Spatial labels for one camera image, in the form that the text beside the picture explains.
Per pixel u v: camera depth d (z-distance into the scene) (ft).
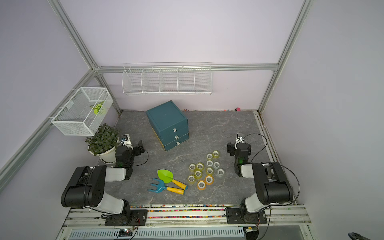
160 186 2.70
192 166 2.95
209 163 3.02
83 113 2.69
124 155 2.35
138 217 2.41
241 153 2.34
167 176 2.85
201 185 2.77
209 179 2.80
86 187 1.51
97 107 2.65
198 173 2.85
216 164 2.99
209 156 3.09
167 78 3.25
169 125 2.76
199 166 2.97
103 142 2.61
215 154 3.14
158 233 2.53
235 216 2.42
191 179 2.78
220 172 2.88
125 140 2.59
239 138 2.65
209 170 2.92
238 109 4.06
